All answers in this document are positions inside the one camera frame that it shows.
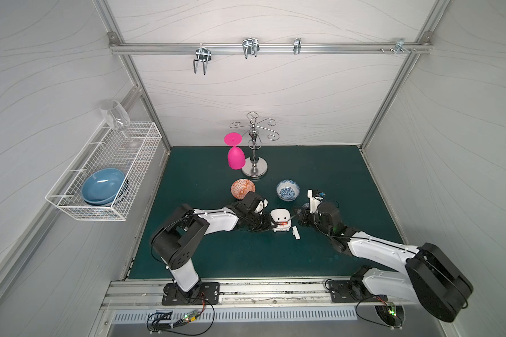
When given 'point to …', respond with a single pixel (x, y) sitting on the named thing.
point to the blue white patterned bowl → (287, 189)
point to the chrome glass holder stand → (255, 166)
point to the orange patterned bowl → (240, 187)
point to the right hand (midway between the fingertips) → (293, 207)
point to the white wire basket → (108, 148)
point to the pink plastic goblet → (236, 156)
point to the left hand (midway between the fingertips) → (277, 228)
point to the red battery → (282, 223)
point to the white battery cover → (295, 232)
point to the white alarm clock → (282, 215)
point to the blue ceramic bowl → (101, 185)
